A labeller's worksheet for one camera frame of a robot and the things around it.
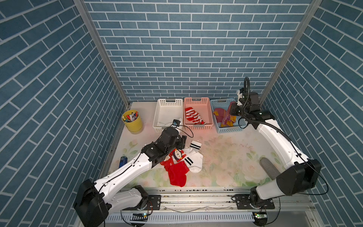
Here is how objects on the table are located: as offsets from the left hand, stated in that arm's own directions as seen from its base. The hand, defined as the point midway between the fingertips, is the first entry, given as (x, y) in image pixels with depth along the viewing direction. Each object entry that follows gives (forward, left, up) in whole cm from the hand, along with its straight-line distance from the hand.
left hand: (186, 136), depth 78 cm
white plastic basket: (+34, +15, -19) cm, 42 cm away
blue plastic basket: (+16, -28, -13) cm, 35 cm away
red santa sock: (-13, +5, -19) cm, 24 cm away
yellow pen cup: (+18, +37, -9) cm, 42 cm away
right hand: (+15, -27, +9) cm, 32 cm away
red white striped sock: (+28, -5, -15) cm, 32 cm away
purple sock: (+26, -24, -9) cm, 36 cm away
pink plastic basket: (+31, -10, -16) cm, 36 cm away
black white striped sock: (-7, -6, -20) cm, 22 cm away
